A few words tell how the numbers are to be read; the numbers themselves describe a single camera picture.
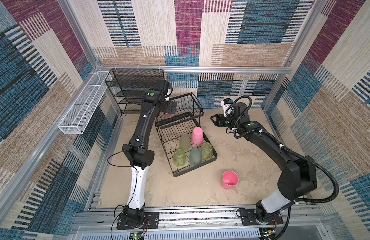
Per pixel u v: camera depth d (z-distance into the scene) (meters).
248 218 0.73
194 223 0.73
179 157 0.87
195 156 0.85
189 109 0.94
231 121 0.72
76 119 0.71
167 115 0.87
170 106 0.78
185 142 0.92
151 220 0.73
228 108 0.74
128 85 1.12
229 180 0.84
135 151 0.54
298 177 0.44
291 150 0.49
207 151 0.87
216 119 0.78
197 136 0.92
